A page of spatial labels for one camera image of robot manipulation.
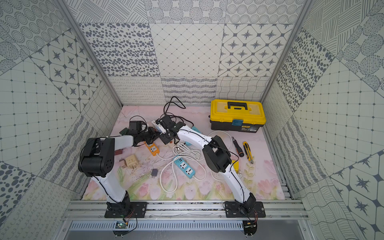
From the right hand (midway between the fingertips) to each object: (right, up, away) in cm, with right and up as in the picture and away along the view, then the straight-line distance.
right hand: (167, 136), depth 94 cm
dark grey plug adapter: (-6, -21, -8) cm, 23 cm away
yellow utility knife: (+52, -10, -1) cm, 53 cm away
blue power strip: (+12, -17, -9) cm, 23 cm away
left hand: (-5, +2, +3) cm, 7 cm away
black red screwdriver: (+46, -9, +1) cm, 47 cm away
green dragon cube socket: (-29, +3, +4) cm, 30 cm away
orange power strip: (-9, -7, -1) cm, 12 cm away
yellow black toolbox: (+46, +13, -2) cm, 48 cm away
